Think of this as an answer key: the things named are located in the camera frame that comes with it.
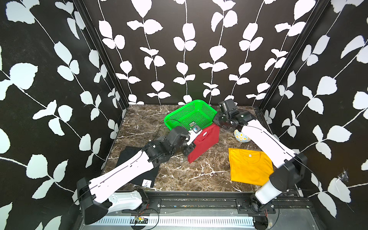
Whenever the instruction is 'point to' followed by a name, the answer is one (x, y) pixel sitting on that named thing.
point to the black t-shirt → (147, 178)
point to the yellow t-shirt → (252, 166)
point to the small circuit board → (141, 220)
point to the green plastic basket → (199, 113)
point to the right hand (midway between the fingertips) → (212, 116)
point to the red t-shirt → (207, 138)
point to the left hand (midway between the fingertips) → (192, 136)
